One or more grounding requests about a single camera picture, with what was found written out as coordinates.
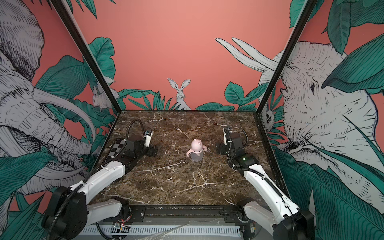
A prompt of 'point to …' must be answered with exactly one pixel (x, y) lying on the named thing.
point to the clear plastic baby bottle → (197, 157)
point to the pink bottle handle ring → (191, 150)
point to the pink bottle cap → (196, 145)
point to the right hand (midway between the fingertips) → (224, 137)
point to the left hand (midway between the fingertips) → (152, 139)
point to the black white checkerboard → (116, 149)
